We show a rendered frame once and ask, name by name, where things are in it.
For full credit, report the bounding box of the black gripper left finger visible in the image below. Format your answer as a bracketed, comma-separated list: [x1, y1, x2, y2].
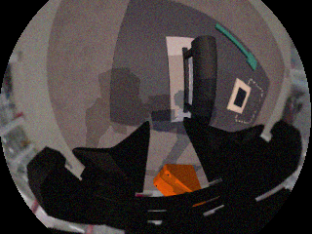
[71, 121, 149, 192]

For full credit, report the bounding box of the green trowel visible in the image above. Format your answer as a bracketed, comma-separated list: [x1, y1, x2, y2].
[215, 24, 257, 71]

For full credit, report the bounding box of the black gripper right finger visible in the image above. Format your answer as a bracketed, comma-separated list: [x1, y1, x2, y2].
[183, 117, 265, 183]

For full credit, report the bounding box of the dark grey rectangular mat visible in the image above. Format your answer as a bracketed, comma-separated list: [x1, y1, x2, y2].
[109, 0, 270, 136]

